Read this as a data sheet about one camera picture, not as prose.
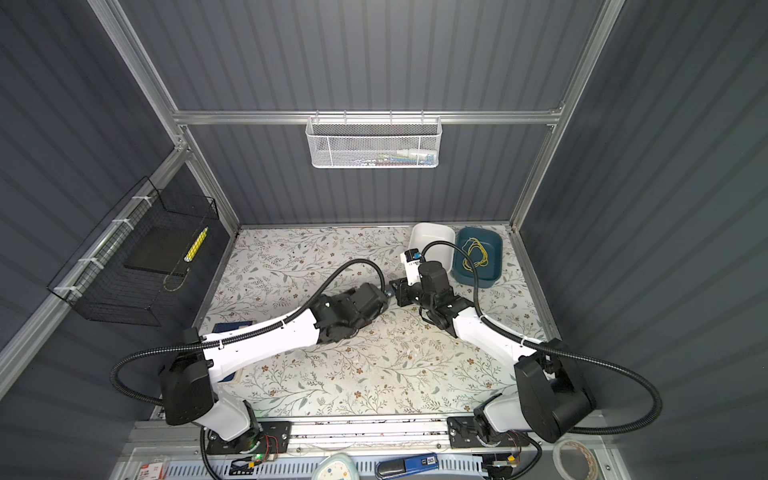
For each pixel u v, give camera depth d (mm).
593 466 688
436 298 653
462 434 735
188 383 429
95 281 633
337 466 679
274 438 723
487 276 1024
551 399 433
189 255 750
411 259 739
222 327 926
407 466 657
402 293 747
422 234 1142
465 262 1077
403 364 859
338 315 593
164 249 754
